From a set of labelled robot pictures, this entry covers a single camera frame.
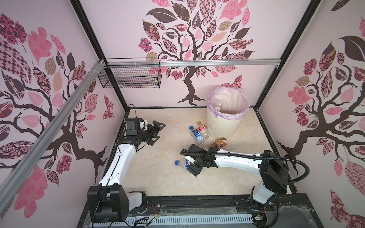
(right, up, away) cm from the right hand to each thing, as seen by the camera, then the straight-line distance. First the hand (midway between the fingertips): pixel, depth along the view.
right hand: (192, 162), depth 84 cm
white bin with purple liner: (+27, +35, +20) cm, 48 cm away
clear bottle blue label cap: (+5, +14, +13) cm, 20 cm away
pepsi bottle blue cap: (-5, -1, +2) cm, 6 cm away
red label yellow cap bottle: (+9, +18, +20) cm, 28 cm away
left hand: (-17, +19, -4) cm, 26 cm away
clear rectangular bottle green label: (+19, +37, +16) cm, 44 cm away
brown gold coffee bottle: (+19, +11, +8) cm, 23 cm away
